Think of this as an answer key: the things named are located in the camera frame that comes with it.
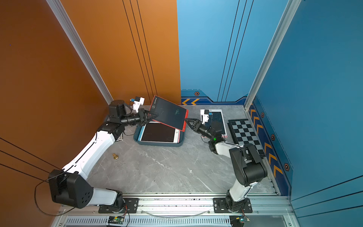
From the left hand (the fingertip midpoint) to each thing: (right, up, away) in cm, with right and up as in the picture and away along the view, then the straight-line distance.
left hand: (158, 113), depth 72 cm
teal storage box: (-21, -12, +29) cm, 38 cm away
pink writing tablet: (-8, -12, +29) cm, 33 cm away
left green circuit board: (-22, -55, 0) cm, 59 cm away
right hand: (+15, -5, +11) cm, 19 cm away
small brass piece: (-31, -27, +17) cm, 45 cm away
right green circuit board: (+40, -54, -2) cm, 67 cm away
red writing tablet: (0, +2, +45) cm, 45 cm away
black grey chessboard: (+55, -13, +27) cm, 63 cm away
